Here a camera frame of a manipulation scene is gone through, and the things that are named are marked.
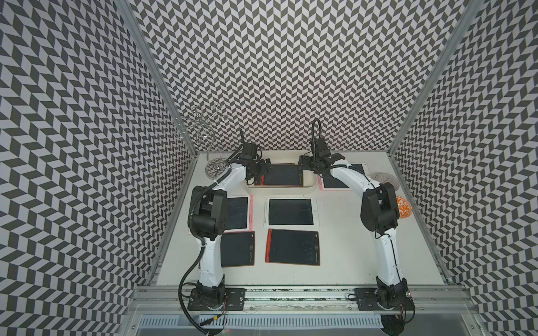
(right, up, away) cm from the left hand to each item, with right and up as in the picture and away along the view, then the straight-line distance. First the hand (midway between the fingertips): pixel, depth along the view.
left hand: (264, 169), depth 99 cm
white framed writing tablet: (+11, -20, -2) cm, 23 cm away
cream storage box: (+23, -6, +7) cm, 25 cm away
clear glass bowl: (+59, -4, +3) cm, 59 cm away
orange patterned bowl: (+64, -18, -6) cm, 66 cm away
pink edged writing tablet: (-11, -20, -5) cm, 23 cm away
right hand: (+20, +3, +1) cm, 20 cm away
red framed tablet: (+8, -3, +9) cm, 12 cm away
